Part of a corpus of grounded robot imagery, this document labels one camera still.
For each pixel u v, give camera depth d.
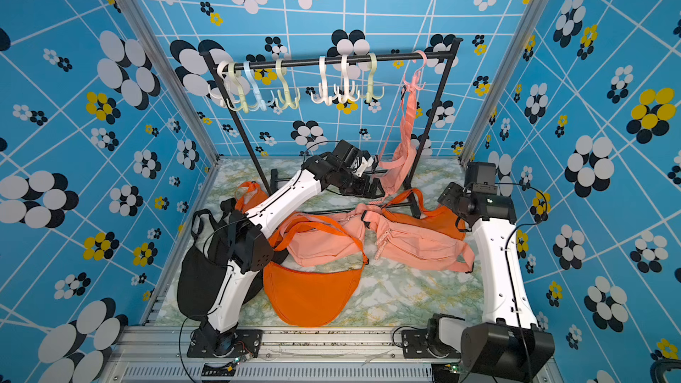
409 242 0.87
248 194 1.07
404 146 0.91
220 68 0.62
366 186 0.75
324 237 0.93
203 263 0.87
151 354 0.74
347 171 0.74
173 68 0.91
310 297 0.81
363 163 0.72
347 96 0.72
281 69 0.63
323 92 0.70
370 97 0.71
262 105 0.68
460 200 0.67
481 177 0.55
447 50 0.77
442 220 0.97
